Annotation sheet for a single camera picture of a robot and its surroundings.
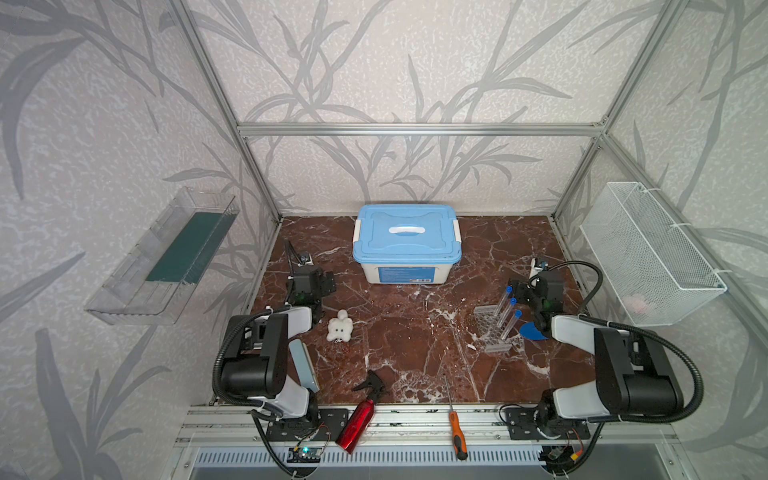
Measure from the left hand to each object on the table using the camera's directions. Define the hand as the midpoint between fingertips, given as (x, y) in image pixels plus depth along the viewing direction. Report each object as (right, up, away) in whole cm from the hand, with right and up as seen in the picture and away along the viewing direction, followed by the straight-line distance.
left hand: (316, 265), depth 96 cm
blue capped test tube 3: (+58, -11, -19) cm, 62 cm away
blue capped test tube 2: (+58, -9, -14) cm, 61 cm away
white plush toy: (+10, -18, -9) cm, 22 cm away
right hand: (+67, -2, 0) cm, 67 cm away
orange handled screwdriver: (+42, -40, -27) cm, 63 cm away
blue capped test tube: (+58, -6, -12) cm, 60 cm away
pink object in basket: (+86, -8, -22) cm, 89 cm away
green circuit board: (+4, -44, -24) cm, 50 cm away
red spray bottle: (+18, -35, -23) cm, 46 cm away
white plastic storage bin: (+29, -3, -1) cm, 29 cm away
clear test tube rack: (+55, -19, -6) cm, 59 cm away
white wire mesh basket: (+80, +2, -34) cm, 87 cm away
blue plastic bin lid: (+29, +10, -3) cm, 31 cm away
